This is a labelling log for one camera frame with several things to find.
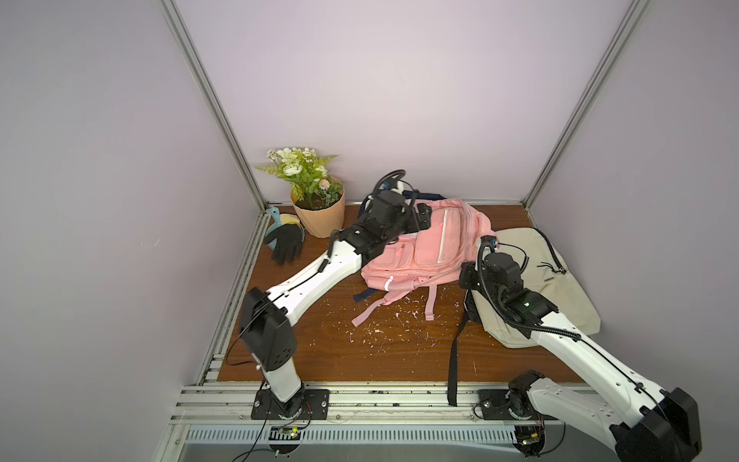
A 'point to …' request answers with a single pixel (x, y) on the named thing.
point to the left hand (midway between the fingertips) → (425, 210)
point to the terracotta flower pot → (322, 223)
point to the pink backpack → (430, 256)
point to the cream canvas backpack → (544, 274)
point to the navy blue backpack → (413, 193)
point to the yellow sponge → (290, 218)
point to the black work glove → (289, 243)
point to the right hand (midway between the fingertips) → (472, 250)
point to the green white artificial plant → (306, 174)
